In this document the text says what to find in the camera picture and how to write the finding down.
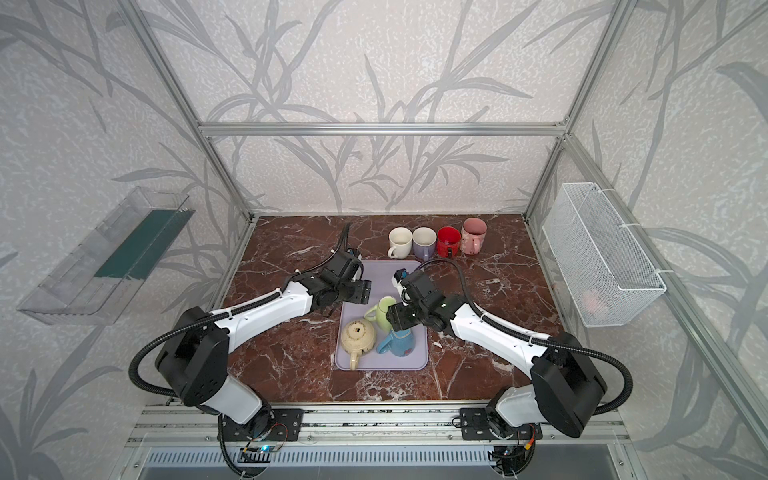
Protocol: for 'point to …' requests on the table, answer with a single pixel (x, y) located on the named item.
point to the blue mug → (399, 343)
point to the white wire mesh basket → (610, 276)
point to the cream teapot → (358, 338)
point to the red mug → (448, 242)
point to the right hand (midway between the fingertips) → (396, 304)
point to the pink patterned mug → (473, 235)
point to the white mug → (400, 238)
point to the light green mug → (379, 313)
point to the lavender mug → (424, 240)
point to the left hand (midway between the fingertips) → (364, 279)
